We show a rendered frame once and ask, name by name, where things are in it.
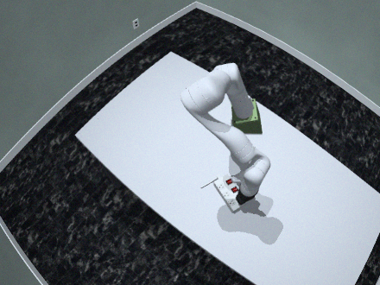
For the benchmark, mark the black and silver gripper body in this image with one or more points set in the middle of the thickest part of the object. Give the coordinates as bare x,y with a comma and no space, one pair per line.
243,194

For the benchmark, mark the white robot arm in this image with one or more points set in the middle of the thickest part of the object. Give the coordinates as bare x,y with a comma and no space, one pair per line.
208,93

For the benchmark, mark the white power strip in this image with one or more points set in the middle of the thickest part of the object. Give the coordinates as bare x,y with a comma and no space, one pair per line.
227,190

